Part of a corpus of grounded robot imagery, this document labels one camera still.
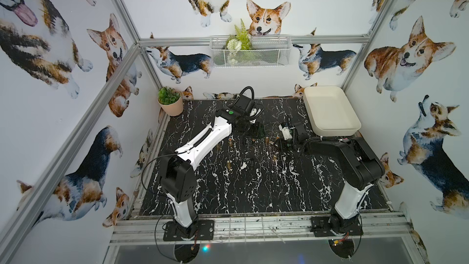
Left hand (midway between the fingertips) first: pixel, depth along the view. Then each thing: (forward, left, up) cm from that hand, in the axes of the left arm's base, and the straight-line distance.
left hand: (264, 132), depth 81 cm
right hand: (+5, -8, -18) cm, 21 cm away
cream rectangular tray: (+27, -45, -19) cm, 55 cm away
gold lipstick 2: (-3, -6, -19) cm, 20 cm away
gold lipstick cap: (+8, -4, -19) cm, 21 cm away
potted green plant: (+28, +50, -8) cm, 58 cm away
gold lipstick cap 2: (-7, +16, -18) cm, 25 cm away
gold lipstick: (+6, +16, -19) cm, 25 cm away
